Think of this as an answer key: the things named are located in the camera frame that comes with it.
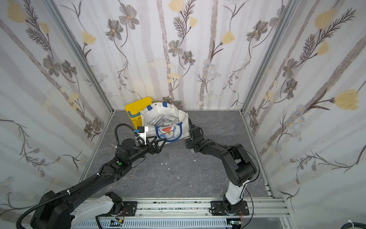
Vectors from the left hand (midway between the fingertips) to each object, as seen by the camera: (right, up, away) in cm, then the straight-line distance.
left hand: (162, 138), depth 75 cm
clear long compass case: (-3, +10, +26) cm, 29 cm away
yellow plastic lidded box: (-25, +17, +26) cm, 40 cm away
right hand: (+17, -2, +20) cm, 27 cm away
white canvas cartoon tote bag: (+3, +1, +23) cm, 23 cm away
